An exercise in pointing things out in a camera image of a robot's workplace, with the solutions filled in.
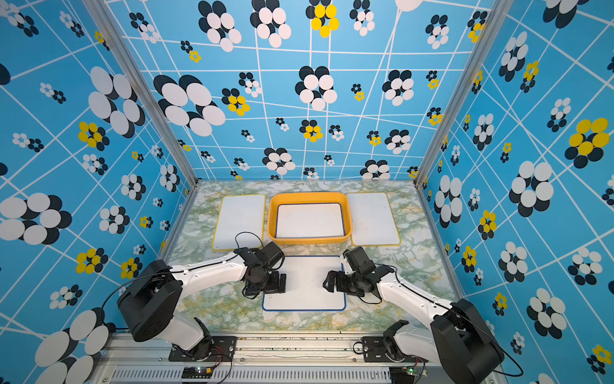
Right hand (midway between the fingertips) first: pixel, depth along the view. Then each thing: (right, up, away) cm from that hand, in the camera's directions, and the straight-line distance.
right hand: (337, 286), depth 85 cm
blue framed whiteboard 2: (-12, +3, +2) cm, 12 cm away
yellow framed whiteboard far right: (+18, +21, +20) cm, 34 cm away
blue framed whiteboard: (-10, +22, +21) cm, 32 cm away
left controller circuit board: (-44, -22, -12) cm, 51 cm away
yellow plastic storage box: (-25, +32, +25) cm, 48 cm away
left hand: (-21, -1, 0) cm, 21 cm away
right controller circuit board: (+18, -21, -15) cm, 31 cm away
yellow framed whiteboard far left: (-41, +21, +21) cm, 51 cm away
